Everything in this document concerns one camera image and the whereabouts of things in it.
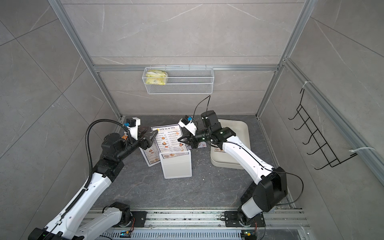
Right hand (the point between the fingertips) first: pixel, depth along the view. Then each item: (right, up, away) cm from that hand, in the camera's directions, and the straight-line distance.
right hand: (181, 139), depth 72 cm
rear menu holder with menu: (-19, -11, +16) cm, 27 cm away
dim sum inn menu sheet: (-7, 0, -2) cm, 7 cm away
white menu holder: (-3, -14, +8) cm, 17 cm away
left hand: (-13, +6, -2) cm, 15 cm away
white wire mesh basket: (-5, +38, +29) cm, 48 cm away
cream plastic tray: (+23, -14, +25) cm, 36 cm away
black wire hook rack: (+63, +1, -4) cm, 63 cm away
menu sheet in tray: (+22, -9, +27) cm, 36 cm away
